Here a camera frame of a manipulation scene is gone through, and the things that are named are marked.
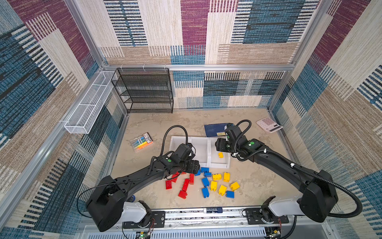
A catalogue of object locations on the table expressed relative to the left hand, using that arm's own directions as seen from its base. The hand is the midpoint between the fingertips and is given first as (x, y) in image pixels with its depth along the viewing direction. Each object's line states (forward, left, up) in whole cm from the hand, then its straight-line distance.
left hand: (195, 164), depth 82 cm
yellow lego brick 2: (-10, -10, -7) cm, 15 cm away
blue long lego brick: (-1, -5, -7) cm, 9 cm away
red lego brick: (-8, +15, -9) cm, 19 cm away
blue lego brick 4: (-13, -18, -9) cm, 24 cm away
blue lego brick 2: (-7, -6, -7) cm, 12 cm away
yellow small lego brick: (+9, -16, -7) cm, 20 cm away
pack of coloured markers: (+19, +37, -8) cm, 42 cm away
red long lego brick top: (-7, +6, +6) cm, 11 cm away
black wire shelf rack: (+53, +35, +9) cm, 64 cm away
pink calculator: (+32, -54, -6) cm, 63 cm away
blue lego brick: (-3, -2, -4) cm, 6 cm away
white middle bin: (+17, -5, -8) cm, 19 cm away
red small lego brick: (-5, +12, -10) cm, 16 cm away
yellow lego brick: (-5, -17, -6) cm, 19 cm away
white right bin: (+7, -14, -9) cm, 18 cm away
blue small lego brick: (-3, -7, -8) cm, 11 cm away
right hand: (+8, -14, +6) cm, 17 cm away
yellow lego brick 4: (-10, -21, -8) cm, 25 cm away
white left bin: (+19, +12, -7) cm, 23 cm away
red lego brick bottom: (-13, +7, -9) cm, 17 cm away
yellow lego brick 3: (-12, -14, -6) cm, 20 cm away
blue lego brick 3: (-12, -5, -8) cm, 16 cm away
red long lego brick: (-9, +6, -7) cm, 13 cm away
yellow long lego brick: (-5, -12, -7) cm, 15 cm away
